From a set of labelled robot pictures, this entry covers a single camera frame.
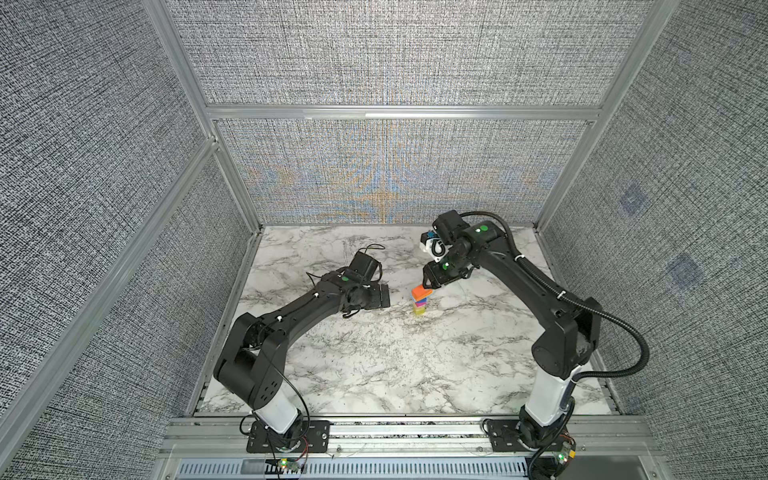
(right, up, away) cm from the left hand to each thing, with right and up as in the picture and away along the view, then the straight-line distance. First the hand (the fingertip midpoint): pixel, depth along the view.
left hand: (376, 300), depth 89 cm
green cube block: (+14, -4, +5) cm, 15 cm away
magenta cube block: (+14, -2, +3) cm, 14 cm away
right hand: (+17, +7, -5) cm, 19 cm away
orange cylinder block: (+13, +1, -1) cm, 13 cm away
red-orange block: (+13, +3, -3) cm, 13 cm away
